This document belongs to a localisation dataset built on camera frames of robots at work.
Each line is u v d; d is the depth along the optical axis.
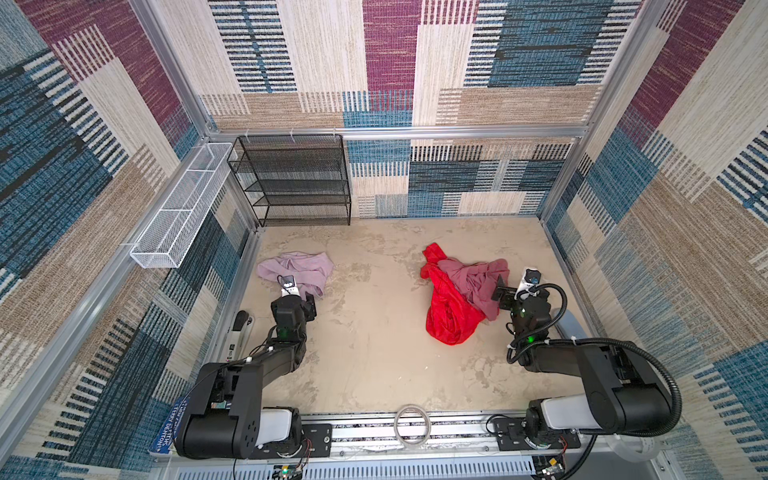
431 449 0.73
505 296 0.81
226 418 0.42
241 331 0.88
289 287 0.78
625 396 0.44
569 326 0.90
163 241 0.70
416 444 0.72
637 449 0.71
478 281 0.94
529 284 0.75
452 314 0.89
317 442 0.73
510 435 0.73
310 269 1.01
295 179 1.09
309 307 0.73
